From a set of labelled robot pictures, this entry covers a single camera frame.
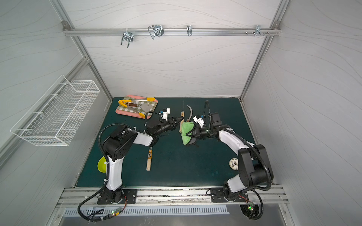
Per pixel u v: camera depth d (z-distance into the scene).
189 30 0.78
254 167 0.44
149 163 0.84
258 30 0.76
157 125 0.76
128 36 0.80
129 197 0.73
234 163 0.83
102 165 0.82
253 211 0.72
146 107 1.13
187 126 0.80
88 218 0.67
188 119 1.05
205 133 0.75
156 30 0.77
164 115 0.88
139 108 1.13
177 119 0.87
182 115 0.88
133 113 1.11
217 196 0.73
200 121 0.80
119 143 0.55
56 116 0.69
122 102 1.14
